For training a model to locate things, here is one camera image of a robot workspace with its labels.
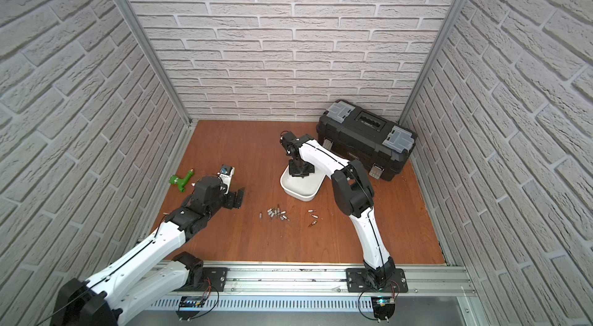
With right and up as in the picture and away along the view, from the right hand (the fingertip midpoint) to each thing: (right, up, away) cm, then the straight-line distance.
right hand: (304, 173), depth 96 cm
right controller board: (+25, -38, -26) cm, 53 cm away
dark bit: (+3, -18, -10) cm, 21 cm away
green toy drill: (-53, -4, -1) cm, 53 cm away
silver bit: (+3, -14, -7) cm, 16 cm away
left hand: (-26, -1, -13) cm, 29 cm away
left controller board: (-37, -39, -25) cm, 59 cm away
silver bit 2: (+4, -16, -9) cm, 19 cm away
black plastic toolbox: (+31, +11, -8) cm, 34 cm away
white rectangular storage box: (-2, -6, -2) cm, 7 cm away
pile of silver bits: (-11, -14, -8) cm, 20 cm away
